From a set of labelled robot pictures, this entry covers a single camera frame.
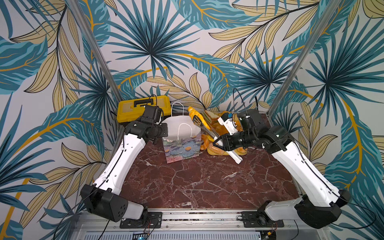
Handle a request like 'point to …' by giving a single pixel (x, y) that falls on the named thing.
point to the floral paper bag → (183, 142)
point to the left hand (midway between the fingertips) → (163, 132)
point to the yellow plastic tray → (236, 153)
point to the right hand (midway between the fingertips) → (215, 142)
